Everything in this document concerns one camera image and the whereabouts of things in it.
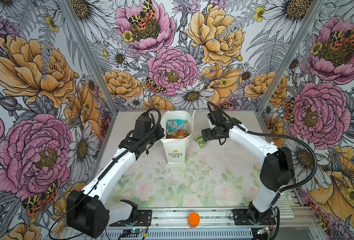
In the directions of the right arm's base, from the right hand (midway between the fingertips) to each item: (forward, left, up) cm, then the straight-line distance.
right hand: (211, 139), depth 89 cm
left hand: (-2, +27, +9) cm, 28 cm away
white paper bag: (-9, +21, +4) cm, 23 cm away
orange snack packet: (+1, +18, +4) cm, 19 cm away
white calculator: (-32, -34, -13) cm, 48 cm away
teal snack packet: (+5, +22, +8) cm, 24 cm away
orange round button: (-39, +13, -5) cm, 42 cm away
